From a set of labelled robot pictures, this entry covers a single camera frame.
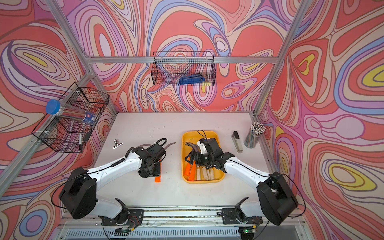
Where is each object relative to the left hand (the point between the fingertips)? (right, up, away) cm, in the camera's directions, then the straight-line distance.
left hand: (158, 175), depth 83 cm
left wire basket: (-44, +25, -12) cm, 52 cm away
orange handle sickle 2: (+19, 0, 0) cm, 19 cm away
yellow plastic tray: (+20, +21, +18) cm, 34 cm away
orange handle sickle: (+17, +2, +3) cm, 17 cm away
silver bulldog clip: (-32, +15, +18) cm, 40 cm away
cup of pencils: (+57, +21, +7) cm, 61 cm away
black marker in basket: (-35, +18, -12) cm, 41 cm away
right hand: (+19, +7, -1) cm, 21 cm away
